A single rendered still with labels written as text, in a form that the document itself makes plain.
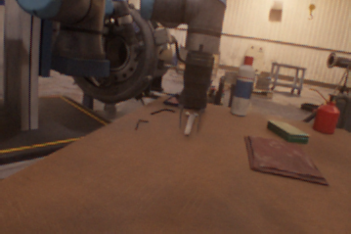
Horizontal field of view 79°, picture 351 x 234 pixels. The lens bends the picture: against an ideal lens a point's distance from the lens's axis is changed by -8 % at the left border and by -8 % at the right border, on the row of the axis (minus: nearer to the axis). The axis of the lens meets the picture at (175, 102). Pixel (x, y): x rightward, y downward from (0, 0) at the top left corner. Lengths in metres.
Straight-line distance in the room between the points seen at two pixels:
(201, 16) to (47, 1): 0.38
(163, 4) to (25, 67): 0.55
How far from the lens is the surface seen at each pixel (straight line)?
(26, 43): 0.91
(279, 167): 0.50
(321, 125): 0.96
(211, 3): 0.58
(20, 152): 0.81
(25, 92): 0.94
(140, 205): 0.32
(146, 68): 1.61
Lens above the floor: 0.67
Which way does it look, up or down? 12 degrees down
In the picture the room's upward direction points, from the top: 9 degrees clockwise
